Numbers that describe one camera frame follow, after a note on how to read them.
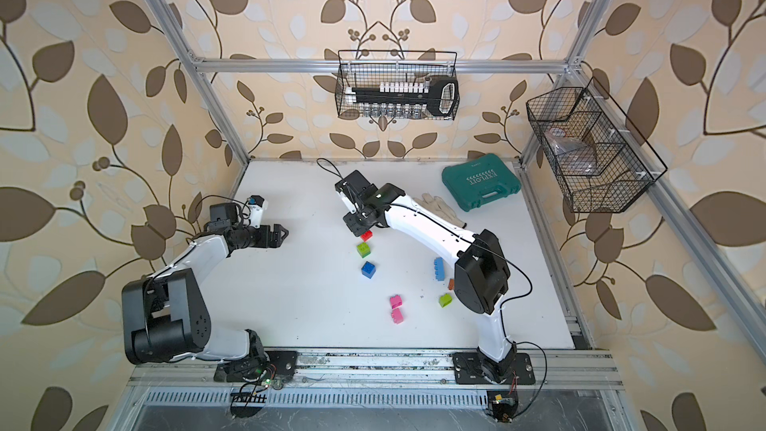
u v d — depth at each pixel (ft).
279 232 2.79
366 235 2.82
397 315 2.67
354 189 2.11
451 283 2.85
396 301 2.76
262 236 2.68
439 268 2.92
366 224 2.47
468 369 2.38
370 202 1.97
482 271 1.57
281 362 2.47
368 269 2.91
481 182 3.53
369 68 2.99
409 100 2.78
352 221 2.46
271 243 2.71
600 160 2.40
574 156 2.28
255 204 2.70
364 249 3.02
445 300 2.76
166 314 1.47
